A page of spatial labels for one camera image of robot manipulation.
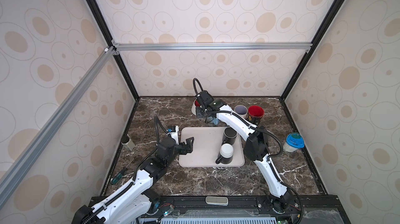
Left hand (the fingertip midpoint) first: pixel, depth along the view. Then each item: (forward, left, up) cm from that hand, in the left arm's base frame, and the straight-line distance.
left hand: (191, 137), depth 79 cm
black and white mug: (-4, -19, -8) cm, 21 cm away
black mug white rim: (+5, -21, -7) cm, 23 cm away
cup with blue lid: (+2, -57, -8) cm, 57 cm away
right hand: (+20, -4, -5) cm, 21 cm away
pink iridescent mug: (+24, -31, -8) cm, 40 cm away
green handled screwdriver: (-15, +38, -15) cm, 44 cm away
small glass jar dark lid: (+1, +36, -9) cm, 37 cm away
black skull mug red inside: (+21, -39, -8) cm, 45 cm away
